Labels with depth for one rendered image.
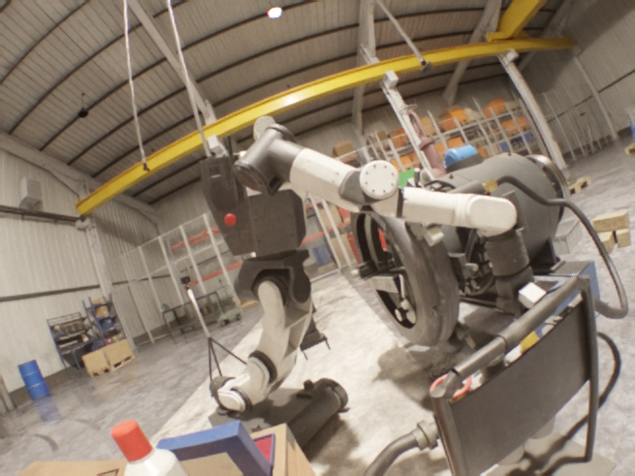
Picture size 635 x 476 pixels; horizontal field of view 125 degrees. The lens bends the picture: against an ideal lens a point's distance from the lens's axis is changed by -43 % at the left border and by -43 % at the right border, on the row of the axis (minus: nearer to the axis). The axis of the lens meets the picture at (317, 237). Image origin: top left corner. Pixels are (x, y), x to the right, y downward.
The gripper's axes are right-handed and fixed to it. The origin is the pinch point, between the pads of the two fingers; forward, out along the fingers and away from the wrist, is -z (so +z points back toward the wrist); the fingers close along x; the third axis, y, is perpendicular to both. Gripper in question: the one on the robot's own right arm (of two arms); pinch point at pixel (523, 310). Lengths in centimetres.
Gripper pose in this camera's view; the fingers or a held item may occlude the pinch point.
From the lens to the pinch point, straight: 72.3
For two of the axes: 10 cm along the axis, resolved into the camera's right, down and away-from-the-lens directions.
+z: -3.8, -9.2, 0.5
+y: -0.9, 0.9, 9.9
